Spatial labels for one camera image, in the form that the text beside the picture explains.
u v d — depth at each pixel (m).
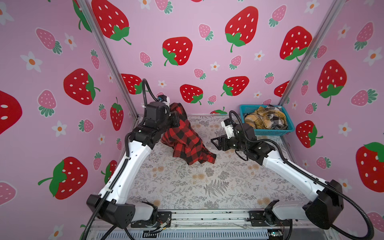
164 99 0.61
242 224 0.74
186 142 0.78
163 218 0.75
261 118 1.07
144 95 0.49
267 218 0.66
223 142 0.66
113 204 0.38
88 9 0.68
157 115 0.51
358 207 0.36
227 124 0.66
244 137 0.57
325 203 0.38
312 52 0.84
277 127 1.01
